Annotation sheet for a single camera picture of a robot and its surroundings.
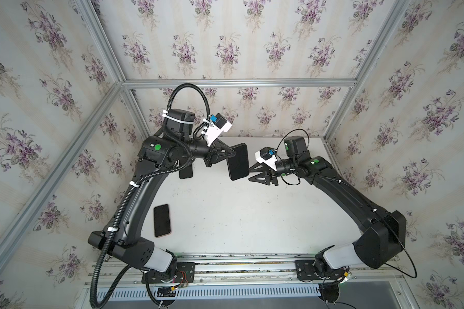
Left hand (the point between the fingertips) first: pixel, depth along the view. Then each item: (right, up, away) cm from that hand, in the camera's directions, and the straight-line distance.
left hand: (232, 148), depth 60 cm
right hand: (+6, -9, +10) cm, 15 cm away
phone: (+2, -5, +3) cm, 6 cm away
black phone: (-26, -12, +45) cm, 53 cm away
